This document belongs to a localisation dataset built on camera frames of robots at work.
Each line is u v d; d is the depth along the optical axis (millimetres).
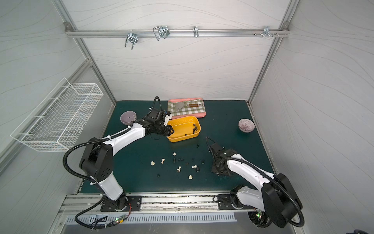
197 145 956
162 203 749
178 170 840
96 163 465
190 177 813
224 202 736
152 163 865
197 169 828
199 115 1109
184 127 1047
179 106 1180
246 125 1041
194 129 1028
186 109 1148
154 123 707
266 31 765
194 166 855
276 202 405
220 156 615
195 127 1039
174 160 883
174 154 906
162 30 765
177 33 803
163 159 883
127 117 1059
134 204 736
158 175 821
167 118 821
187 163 861
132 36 779
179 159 883
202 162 879
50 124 650
